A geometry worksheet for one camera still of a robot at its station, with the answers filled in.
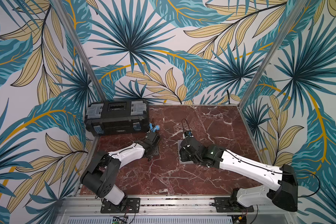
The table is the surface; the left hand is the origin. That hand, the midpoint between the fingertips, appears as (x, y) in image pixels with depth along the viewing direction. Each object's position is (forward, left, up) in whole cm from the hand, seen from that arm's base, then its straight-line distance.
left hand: (153, 152), depth 91 cm
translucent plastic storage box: (-6, -17, 0) cm, 18 cm away
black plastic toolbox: (+17, +14, +15) cm, 27 cm away
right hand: (-6, -16, +14) cm, 22 cm away
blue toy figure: (+18, -1, +2) cm, 18 cm away
